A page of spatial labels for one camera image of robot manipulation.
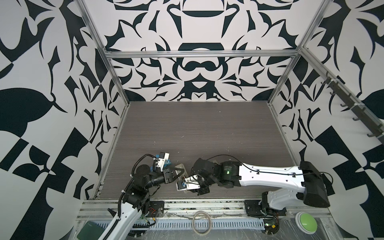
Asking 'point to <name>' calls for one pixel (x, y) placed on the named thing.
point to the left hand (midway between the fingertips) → (184, 170)
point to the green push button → (306, 223)
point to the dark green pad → (90, 231)
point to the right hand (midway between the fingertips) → (187, 183)
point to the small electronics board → (271, 226)
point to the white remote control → (184, 173)
